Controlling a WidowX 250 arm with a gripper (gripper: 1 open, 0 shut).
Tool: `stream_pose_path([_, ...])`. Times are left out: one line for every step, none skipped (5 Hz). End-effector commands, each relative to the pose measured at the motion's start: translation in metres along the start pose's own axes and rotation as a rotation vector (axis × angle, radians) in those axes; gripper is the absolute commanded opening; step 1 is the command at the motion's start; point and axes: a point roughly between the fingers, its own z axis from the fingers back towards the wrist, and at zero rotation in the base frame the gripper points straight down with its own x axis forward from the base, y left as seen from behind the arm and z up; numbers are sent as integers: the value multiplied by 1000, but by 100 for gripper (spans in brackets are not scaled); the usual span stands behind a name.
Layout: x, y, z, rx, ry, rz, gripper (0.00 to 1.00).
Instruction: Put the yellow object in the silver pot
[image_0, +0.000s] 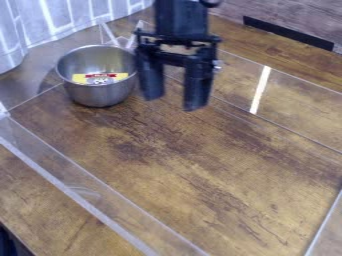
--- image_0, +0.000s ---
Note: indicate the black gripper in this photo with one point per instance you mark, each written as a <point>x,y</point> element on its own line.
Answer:
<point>178,42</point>

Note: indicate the silver metal pot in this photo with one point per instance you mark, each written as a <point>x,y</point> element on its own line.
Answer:
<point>98,59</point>

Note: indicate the yellow object in pot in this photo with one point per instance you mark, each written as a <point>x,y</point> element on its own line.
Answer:
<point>98,78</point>

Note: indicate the black strip on table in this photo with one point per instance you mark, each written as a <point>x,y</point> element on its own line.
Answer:
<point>288,33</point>

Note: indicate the clear acrylic barrier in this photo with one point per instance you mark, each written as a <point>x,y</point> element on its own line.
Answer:
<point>236,180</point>

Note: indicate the white sheer curtain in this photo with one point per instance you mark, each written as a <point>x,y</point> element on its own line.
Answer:
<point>33,22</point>

